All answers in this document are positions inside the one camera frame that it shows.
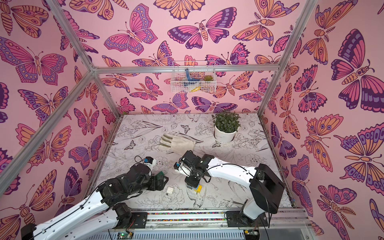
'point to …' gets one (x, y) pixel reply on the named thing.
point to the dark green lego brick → (160, 174)
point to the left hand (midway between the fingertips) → (163, 178)
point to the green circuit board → (124, 235)
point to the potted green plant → (226, 125)
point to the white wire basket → (196, 76)
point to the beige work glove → (178, 144)
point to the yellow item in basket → (196, 89)
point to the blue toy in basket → (188, 77)
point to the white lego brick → (170, 190)
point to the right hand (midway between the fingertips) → (190, 178)
